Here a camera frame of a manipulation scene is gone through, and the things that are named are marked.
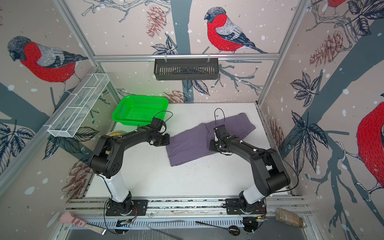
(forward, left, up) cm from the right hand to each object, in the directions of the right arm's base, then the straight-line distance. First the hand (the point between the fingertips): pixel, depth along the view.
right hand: (212, 144), depth 93 cm
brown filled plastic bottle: (-37, -34, +1) cm, 50 cm away
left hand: (+3, +27, 0) cm, 27 cm away
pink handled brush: (-41, +70, -1) cm, 81 cm away
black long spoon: (-43, -8, -3) cm, 43 cm away
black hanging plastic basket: (+48, +21, +25) cm, 58 cm away
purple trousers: (+2, +11, 0) cm, 11 cm away
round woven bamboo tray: (+7, +67, -1) cm, 67 cm away
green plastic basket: (+31, +57, -3) cm, 65 cm away
